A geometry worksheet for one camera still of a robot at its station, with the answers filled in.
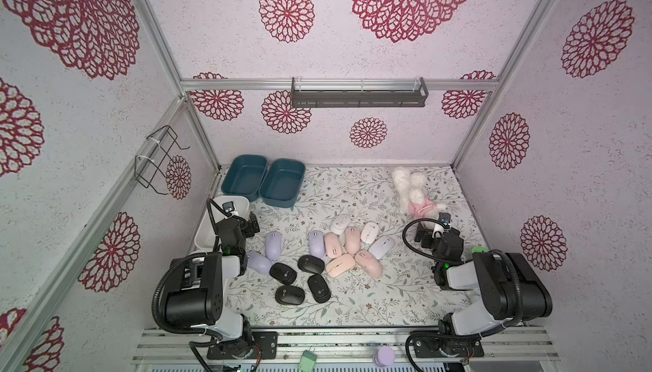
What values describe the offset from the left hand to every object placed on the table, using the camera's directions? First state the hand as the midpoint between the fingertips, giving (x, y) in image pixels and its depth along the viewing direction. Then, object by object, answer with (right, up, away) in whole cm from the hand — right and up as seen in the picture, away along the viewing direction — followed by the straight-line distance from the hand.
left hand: (240, 216), depth 94 cm
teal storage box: (-5, +16, +23) cm, 29 cm away
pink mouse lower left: (+37, -16, -6) cm, 41 cm away
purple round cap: (+47, -33, -29) cm, 64 cm away
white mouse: (+37, -3, +4) cm, 38 cm away
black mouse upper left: (+17, -18, -8) cm, 27 cm away
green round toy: (+91, -13, +2) cm, 92 cm away
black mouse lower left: (+20, -24, -12) cm, 34 cm away
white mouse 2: (+49, -6, +2) cm, 49 cm away
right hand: (+71, -1, -2) cm, 71 cm away
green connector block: (+27, -38, -24) cm, 52 cm away
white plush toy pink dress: (+67, +11, +10) cm, 68 cm away
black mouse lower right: (+30, -22, -12) cm, 39 cm away
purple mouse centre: (+28, -10, -1) cm, 30 cm away
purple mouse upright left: (+12, -9, +1) cm, 15 cm away
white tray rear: (-1, +4, +6) cm, 7 cm away
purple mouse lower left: (+8, -16, -4) cm, 18 cm away
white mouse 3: (+52, -11, -1) cm, 53 cm away
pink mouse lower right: (+47, -15, -6) cm, 50 cm away
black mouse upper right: (+27, -16, -6) cm, 32 cm away
